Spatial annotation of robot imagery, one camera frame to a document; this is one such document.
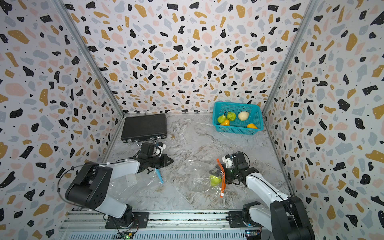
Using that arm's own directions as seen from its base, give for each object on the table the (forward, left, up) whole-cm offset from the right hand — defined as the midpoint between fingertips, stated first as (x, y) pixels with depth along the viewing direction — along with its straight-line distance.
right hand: (213, 174), depth 83 cm
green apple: (+47, -14, 0) cm, 49 cm away
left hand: (+9, +23, 0) cm, 25 cm away
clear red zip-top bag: (+1, +6, -7) cm, 9 cm away
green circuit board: (-28, +42, -6) cm, 51 cm away
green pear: (+44, -7, -1) cm, 45 cm away
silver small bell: (+35, +28, -5) cm, 46 cm away
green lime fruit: (-5, -1, +3) cm, 6 cm away
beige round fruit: (+49, -24, -2) cm, 55 cm away
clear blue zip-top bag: (-6, +43, -4) cm, 44 cm away
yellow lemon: (+38, -28, -1) cm, 47 cm away
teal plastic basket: (+48, -20, -4) cm, 52 cm away
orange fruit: (+39, -10, 0) cm, 40 cm away
